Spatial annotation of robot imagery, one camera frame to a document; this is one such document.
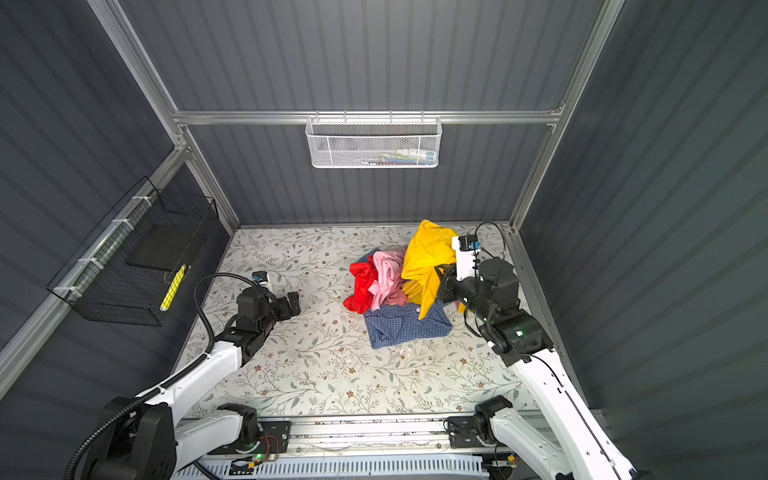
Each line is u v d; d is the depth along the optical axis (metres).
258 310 0.67
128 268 0.72
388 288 0.83
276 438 0.72
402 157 0.91
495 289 0.47
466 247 0.57
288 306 0.80
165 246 0.79
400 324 0.90
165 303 0.67
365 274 0.86
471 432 0.73
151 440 0.40
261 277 0.76
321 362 0.87
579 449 0.39
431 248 0.69
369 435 0.75
